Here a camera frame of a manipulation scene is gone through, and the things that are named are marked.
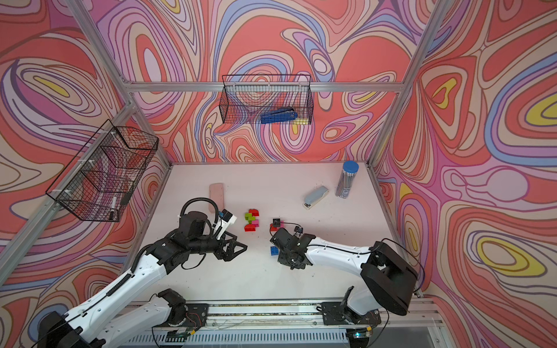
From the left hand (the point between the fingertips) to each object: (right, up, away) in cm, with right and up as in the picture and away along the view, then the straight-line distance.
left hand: (242, 244), depth 74 cm
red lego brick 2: (0, +2, +20) cm, 20 cm away
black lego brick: (+12, +5, +17) cm, 21 cm away
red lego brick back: (+10, +2, +18) cm, 21 cm away
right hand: (+16, -11, +10) cm, 22 cm away
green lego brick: (0, +7, +23) cm, 24 cm away
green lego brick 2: (0, +5, +22) cm, 22 cm away
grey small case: (+29, +14, +33) cm, 46 cm away
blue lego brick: (+11, -6, +13) cm, 18 cm away
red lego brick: (+1, +8, +24) cm, 25 cm away
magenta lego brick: (+2, +4, +20) cm, 20 cm away
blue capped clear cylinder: (+43, +23, +20) cm, 52 cm away
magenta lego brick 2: (+14, +3, +20) cm, 24 cm away
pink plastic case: (-20, +16, +35) cm, 43 cm away
